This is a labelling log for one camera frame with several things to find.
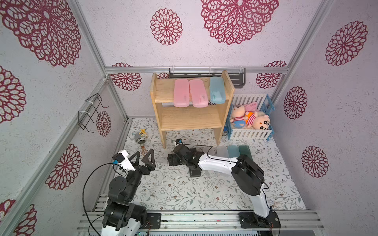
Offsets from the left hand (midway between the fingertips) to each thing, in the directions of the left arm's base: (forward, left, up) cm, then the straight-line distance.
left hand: (147, 151), depth 67 cm
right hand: (+11, -11, -23) cm, 28 cm away
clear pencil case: (+18, -42, -31) cm, 56 cm away
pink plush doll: (+42, -55, -17) cm, 71 cm away
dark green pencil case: (+18, -57, -30) cm, 67 cm away
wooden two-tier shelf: (+30, -7, -9) cm, 32 cm away
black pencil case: (+1, -22, -26) cm, 35 cm away
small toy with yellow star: (+24, +14, -24) cm, 36 cm away
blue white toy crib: (+53, -77, -19) cm, 96 cm away
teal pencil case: (+18, -50, -31) cm, 61 cm away
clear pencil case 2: (+17, -35, -31) cm, 50 cm away
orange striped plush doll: (+34, -66, -17) cm, 76 cm away
